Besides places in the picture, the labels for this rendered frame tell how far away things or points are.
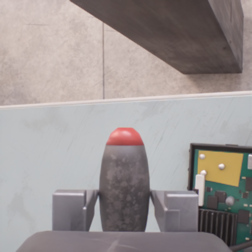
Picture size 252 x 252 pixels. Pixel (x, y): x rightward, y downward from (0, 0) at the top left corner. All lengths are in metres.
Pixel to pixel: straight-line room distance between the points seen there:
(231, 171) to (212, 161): 0.02
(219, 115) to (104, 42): 1.27
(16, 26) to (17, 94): 0.38
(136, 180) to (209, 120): 0.19
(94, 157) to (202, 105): 0.14
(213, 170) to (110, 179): 0.19
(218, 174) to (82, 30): 1.39
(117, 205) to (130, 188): 0.01
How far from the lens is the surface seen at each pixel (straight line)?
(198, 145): 0.33
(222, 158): 0.33
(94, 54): 1.59
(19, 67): 1.85
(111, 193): 0.16
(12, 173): 0.47
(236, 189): 0.33
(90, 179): 0.40
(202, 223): 0.32
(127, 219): 0.16
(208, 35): 0.83
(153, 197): 0.16
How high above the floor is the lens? 1.34
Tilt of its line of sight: 66 degrees down
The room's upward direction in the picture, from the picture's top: 88 degrees counter-clockwise
